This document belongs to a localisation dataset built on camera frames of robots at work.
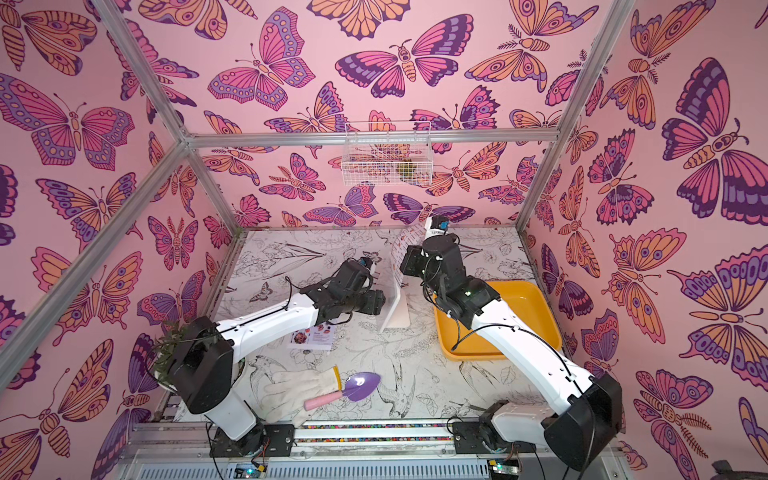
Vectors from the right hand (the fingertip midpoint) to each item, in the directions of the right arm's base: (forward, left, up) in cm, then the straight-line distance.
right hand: (409, 245), depth 74 cm
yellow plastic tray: (-1, -40, -25) cm, 47 cm away
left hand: (-4, +8, -19) cm, 21 cm away
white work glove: (-28, +33, -31) cm, 53 cm away
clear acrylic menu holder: (-9, +4, -17) cm, 19 cm away
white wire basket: (+37, +7, +3) cm, 38 cm away
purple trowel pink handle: (-25, +14, -31) cm, 42 cm away
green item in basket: (+32, +1, 0) cm, 32 cm away
